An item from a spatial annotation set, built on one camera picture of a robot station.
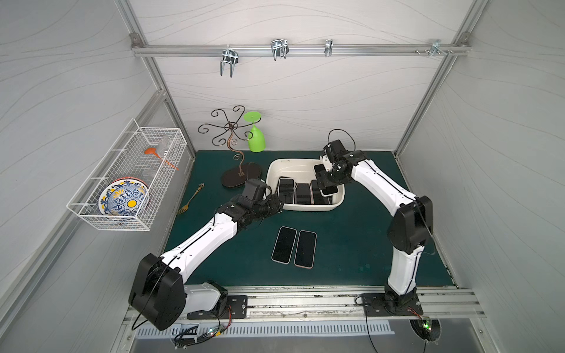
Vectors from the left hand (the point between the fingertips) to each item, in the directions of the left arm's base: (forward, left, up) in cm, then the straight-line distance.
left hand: (281, 205), depth 81 cm
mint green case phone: (-9, -1, -16) cm, 18 cm away
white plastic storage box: (+30, -9, -14) cm, 34 cm away
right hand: (+13, -19, -1) cm, 23 cm away
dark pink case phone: (+14, -16, -15) cm, 26 cm away
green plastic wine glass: (+29, +12, +7) cm, 32 cm away
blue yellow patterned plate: (-9, +44, +18) cm, 49 cm away
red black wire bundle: (-39, +28, -16) cm, 51 cm away
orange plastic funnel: (+11, +46, +17) cm, 50 cm away
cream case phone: (+7, -18, 0) cm, 20 cm away
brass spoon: (+8, +44, -16) cm, 48 cm away
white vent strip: (-36, 0, -17) cm, 40 cm away
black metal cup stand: (+27, +20, +14) cm, 37 cm away
